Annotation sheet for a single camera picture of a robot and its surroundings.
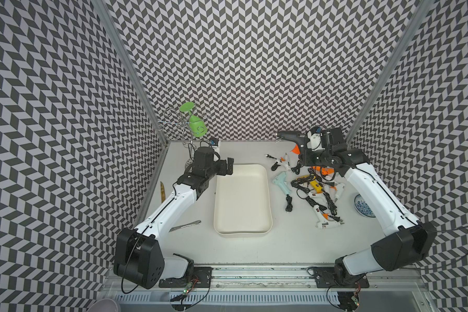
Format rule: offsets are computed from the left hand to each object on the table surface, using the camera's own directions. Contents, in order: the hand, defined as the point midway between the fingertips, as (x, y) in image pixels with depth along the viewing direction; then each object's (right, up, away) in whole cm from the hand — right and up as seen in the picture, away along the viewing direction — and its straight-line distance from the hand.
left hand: (223, 160), depth 83 cm
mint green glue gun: (+28, -10, +16) cm, 34 cm away
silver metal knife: (-18, -31, +7) cm, 36 cm away
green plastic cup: (-14, +17, +11) cm, 25 cm away
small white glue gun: (+31, -1, +22) cm, 38 cm away
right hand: (+34, +1, -3) cm, 34 cm away
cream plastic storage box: (+8, -22, +8) cm, 25 cm away
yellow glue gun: (+45, -13, +13) cm, 49 cm away
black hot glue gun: (+31, +9, -5) cm, 33 cm away
